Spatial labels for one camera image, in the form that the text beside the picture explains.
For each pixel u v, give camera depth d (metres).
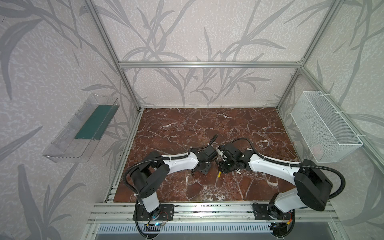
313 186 0.43
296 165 0.48
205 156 0.69
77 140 0.64
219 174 0.86
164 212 0.73
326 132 0.64
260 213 0.73
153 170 0.50
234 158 0.66
